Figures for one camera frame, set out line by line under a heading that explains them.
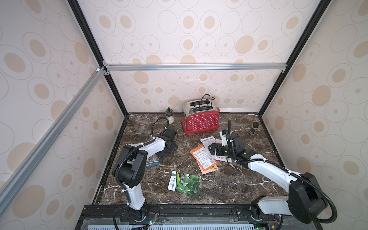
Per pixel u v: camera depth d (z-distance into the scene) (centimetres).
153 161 92
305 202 41
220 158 93
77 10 69
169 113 106
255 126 100
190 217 73
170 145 73
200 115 95
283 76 96
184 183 83
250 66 156
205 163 92
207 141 103
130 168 48
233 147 65
